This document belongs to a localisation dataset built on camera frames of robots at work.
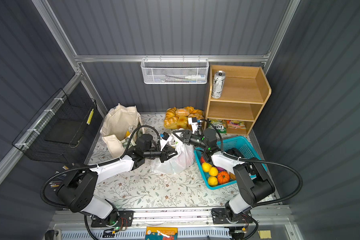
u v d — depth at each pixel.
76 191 0.44
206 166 0.83
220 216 0.74
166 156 0.75
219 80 0.75
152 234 0.69
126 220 0.72
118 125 0.97
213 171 0.85
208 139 0.64
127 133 0.78
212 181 0.80
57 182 0.73
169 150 0.77
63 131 0.74
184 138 0.71
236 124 1.07
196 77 0.88
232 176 0.82
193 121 0.75
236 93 0.88
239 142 0.93
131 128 1.05
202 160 0.87
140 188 0.83
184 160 0.81
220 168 0.85
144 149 0.68
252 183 0.45
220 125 1.05
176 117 1.13
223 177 0.81
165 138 0.73
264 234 0.68
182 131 0.75
